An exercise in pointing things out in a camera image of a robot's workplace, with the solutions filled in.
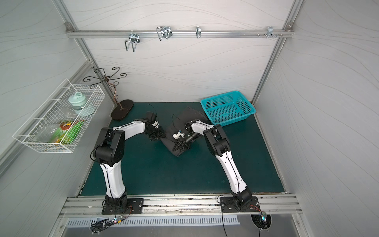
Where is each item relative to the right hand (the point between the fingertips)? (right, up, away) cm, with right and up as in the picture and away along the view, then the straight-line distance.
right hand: (176, 153), depth 92 cm
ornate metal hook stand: (-44, +48, -1) cm, 65 cm away
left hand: (-9, +9, +7) cm, 15 cm away
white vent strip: (+1, -27, -22) cm, 35 cm away
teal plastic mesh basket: (+40, +30, +26) cm, 56 cm away
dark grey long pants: (0, +18, +7) cm, 20 cm away
